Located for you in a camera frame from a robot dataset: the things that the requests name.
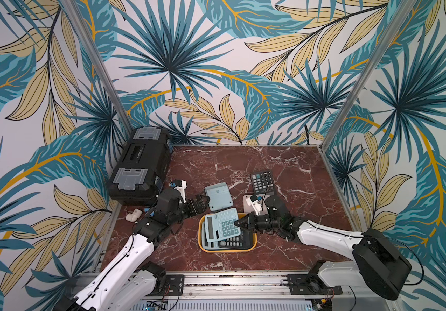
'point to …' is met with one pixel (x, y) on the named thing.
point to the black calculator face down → (244, 241)
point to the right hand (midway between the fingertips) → (235, 224)
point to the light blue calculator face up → (221, 225)
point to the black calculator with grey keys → (262, 183)
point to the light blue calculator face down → (219, 195)
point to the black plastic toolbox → (142, 166)
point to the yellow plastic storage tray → (200, 225)
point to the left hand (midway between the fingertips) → (201, 204)
